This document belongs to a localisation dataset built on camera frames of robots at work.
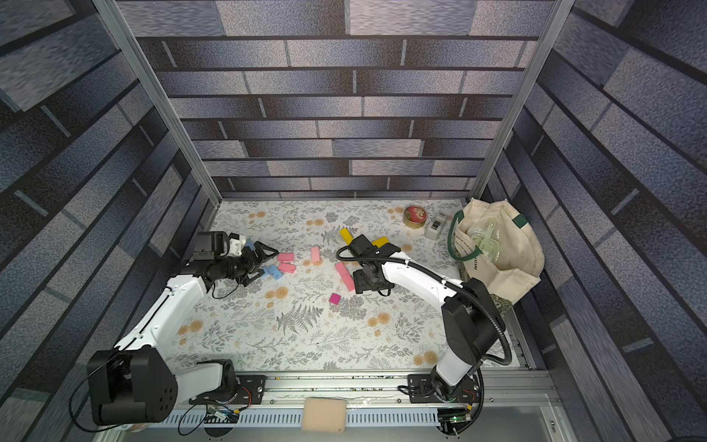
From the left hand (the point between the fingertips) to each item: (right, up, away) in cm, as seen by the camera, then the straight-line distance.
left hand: (272, 258), depth 81 cm
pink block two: (0, -5, +17) cm, 17 cm away
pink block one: (-1, -2, +19) cm, 19 cm away
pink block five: (+19, -5, +19) cm, 27 cm away
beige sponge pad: (+17, -40, -11) cm, 45 cm away
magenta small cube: (+18, -15, +9) cm, 25 cm away
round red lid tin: (+49, +14, +29) cm, 59 cm away
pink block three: (+22, -9, +13) cm, 28 cm away
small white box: (+57, +10, +25) cm, 63 cm away
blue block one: (-6, +5, -2) cm, 8 cm away
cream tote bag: (+76, +3, +16) cm, 78 cm away
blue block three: (-5, -6, +16) cm, 18 cm away
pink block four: (+10, -1, +22) cm, 24 cm away
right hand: (+29, -9, +6) cm, 31 cm away
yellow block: (+21, +6, +27) cm, 35 cm away
